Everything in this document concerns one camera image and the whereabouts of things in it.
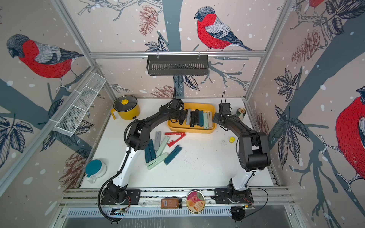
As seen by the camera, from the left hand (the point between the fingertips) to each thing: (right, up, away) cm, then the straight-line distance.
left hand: (186, 112), depth 107 cm
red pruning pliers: (-10, -20, -14) cm, 27 cm away
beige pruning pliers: (+18, -5, -3) cm, 19 cm away
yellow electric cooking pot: (-44, +4, -5) cm, 44 cm away
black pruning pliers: (0, 0, +1) cm, 1 cm away
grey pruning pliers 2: (-20, -19, -12) cm, 29 cm away
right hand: (+24, -3, -9) cm, 26 cm away
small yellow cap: (+30, -18, -14) cm, 38 cm away
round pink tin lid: (+5, -44, -37) cm, 58 cm away
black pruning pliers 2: (+5, -4, -3) cm, 7 cm away
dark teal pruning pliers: (+11, -4, -2) cm, 12 cm away
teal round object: (-51, -31, -29) cm, 67 cm away
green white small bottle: (+39, 0, -9) cm, 40 cm away
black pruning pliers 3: (+8, -3, -3) cm, 9 cm away
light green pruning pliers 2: (-16, -21, -16) cm, 31 cm away
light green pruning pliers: (+14, -9, -6) cm, 18 cm away
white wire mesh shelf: (-68, -4, -26) cm, 73 cm away
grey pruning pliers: (+2, -3, -2) cm, 4 cm away
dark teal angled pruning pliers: (-8, -26, -19) cm, 33 cm away
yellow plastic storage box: (-6, -10, -6) cm, 13 cm away
